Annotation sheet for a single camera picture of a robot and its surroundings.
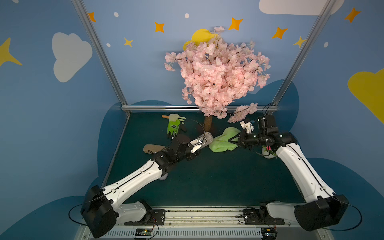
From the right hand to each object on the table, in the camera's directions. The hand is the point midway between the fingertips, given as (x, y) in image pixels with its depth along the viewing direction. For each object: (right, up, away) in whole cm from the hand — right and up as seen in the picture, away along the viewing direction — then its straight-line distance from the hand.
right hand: (230, 139), depth 73 cm
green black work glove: (-33, +11, +43) cm, 55 cm away
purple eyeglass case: (-36, -23, +12) cm, 44 cm away
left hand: (-17, -1, +4) cm, 18 cm away
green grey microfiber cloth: (-5, -2, -1) cm, 5 cm away
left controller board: (-43, -45, -1) cm, 62 cm away
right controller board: (+19, -47, 0) cm, 51 cm away
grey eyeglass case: (-11, +1, -3) cm, 12 cm away
